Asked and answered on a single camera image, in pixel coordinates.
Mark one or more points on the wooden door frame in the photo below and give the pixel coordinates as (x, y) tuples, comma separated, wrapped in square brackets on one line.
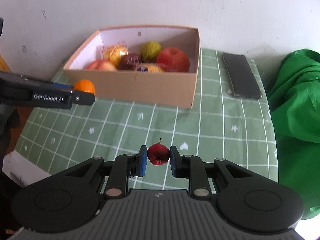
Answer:
[(3, 65)]

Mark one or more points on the orange with sticker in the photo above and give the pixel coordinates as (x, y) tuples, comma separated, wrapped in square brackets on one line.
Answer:
[(152, 68)]

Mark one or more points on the green checkered tablecloth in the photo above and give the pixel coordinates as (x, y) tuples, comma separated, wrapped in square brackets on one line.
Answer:
[(217, 126)]

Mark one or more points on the green cloth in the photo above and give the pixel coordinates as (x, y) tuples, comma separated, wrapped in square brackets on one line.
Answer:
[(294, 106)]

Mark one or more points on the small red crabapple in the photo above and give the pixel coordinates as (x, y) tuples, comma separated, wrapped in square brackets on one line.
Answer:
[(158, 154)]

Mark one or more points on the dark red date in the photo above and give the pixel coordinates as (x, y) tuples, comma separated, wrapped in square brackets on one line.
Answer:
[(131, 58), (123, 66)]

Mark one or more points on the green yellow pear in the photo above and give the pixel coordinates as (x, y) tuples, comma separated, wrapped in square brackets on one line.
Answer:
[(150, 50)]

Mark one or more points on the red apple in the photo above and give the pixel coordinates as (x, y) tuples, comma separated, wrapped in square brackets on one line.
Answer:
[(174, 58), (101, 65)]

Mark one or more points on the small orange mandarin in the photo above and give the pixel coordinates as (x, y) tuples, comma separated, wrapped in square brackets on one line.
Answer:
[(85, 86)]

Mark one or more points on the wrapped orange in box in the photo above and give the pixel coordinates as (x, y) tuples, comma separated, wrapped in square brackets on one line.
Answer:
[(113, 53)]

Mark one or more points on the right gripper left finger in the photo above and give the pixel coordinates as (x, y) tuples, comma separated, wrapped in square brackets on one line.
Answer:
[(121, 169)]

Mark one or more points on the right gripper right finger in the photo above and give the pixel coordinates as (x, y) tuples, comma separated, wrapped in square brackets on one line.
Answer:
[(191, 168)]

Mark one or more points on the black smartphone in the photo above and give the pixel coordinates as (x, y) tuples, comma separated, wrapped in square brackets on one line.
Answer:
[(244, 84)]

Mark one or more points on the brown cardboard box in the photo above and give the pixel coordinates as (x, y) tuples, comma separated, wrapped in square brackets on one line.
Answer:
[(166, 88)]

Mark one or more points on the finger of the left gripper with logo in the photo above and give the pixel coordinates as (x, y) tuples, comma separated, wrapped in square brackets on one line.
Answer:
[(23, 90)]

